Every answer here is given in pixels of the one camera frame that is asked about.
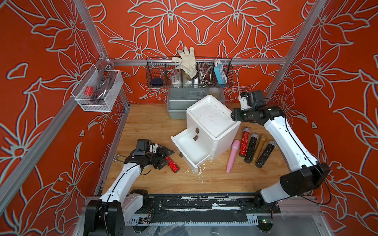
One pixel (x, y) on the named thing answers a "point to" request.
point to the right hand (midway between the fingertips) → (233, 113)
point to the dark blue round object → (157, 82)
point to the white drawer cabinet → (210, 132)
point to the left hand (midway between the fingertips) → (172, 155)
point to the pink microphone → (236, 145)
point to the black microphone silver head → (251, 148)
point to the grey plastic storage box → (180, 98)
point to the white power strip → (176, 79)
